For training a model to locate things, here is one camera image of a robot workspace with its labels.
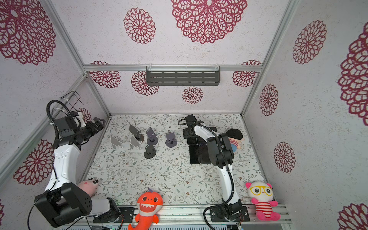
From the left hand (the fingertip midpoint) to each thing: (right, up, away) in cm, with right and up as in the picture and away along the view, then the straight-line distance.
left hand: (99, 127), depth 79 cm
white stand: (+14, -10, +18) cm, 25 cm away
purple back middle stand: (+38, -10, +19) cm, 44 cm away
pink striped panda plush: (+88, -35, -5) cm, 95 cm away
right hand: (+52, -4, +26) cm, 59 cm away
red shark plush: (+30, -38, -10) cm, 49 cm away
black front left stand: (+26, -16, +14) cm, 33 cm away
